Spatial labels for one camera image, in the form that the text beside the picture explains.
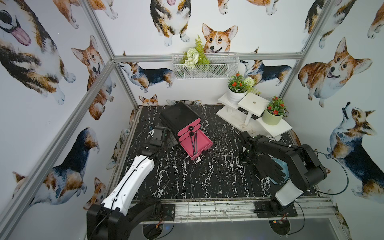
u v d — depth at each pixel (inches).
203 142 39.4
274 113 32.2
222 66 36.5
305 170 18.3
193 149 37.4
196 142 39.4
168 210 29.4
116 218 14.6
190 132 36.7
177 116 54.7
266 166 33.1
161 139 23.6
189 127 34.8
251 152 28.9
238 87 36.0
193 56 31.3
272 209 27.2
